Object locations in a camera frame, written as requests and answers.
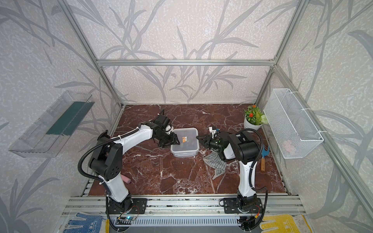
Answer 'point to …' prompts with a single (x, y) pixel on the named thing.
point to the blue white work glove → (93, 224)
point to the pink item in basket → (289, 147)
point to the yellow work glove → (284, 223)
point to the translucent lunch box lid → (187, 138)
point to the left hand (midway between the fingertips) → (177, 144)
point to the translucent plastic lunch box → (186, 155)
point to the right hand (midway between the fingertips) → (196, 139)
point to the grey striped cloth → (214, 159)
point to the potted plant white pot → (247, 125)
